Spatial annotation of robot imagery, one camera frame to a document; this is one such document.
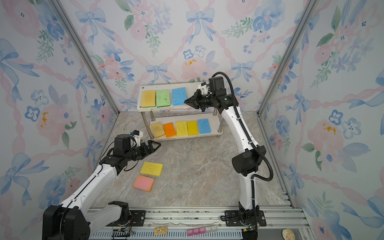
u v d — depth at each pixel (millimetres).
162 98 767
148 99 776
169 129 1005
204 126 1032
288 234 703
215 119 1084
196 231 688
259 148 511
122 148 620
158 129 996
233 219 719
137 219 732
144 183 846
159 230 703
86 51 858
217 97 613
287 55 860
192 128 1017
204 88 732
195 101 670
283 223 737
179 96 782
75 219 389
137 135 748
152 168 902
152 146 718
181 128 1008
